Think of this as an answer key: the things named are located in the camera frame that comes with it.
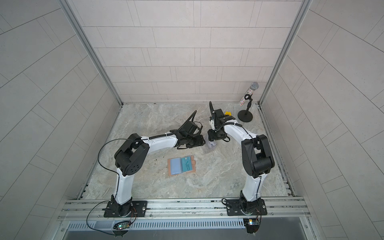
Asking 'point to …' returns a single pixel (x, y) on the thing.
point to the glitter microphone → (254, 86)
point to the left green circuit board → (122, 225)
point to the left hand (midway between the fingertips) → (206, 142)
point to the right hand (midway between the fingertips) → (213, 136)
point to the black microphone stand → (246, 116)
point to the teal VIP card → (186, 164)
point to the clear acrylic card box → (210, 145)
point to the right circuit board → (252, 225)
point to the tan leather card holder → (181, 165)
